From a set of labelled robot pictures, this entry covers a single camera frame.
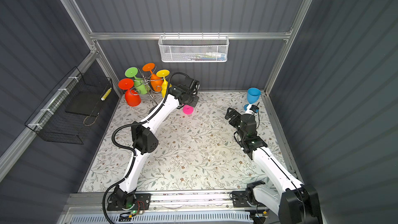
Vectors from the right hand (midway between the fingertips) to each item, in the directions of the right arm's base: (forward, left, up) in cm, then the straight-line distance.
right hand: (235, 113), depth 81 cm
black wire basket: (-7, +81, +9) cm, 82 cm away
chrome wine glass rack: (+16, +47, +11) cm, 51 cm away
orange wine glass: (+22, +46, +4) cm, 51 cm away
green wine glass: (+12, +51, +10) cm, 53 cm away
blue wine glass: (+19, -15, -7) cm, 25 cm away
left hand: (+14, +23, -4) cm, 27 cm away
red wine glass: (+11, +58, +3) cm, 59 cm away
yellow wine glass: (+20, +39, +11) cm, 46 cm away
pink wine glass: (+17, +28, -17) cm, 37 cm away
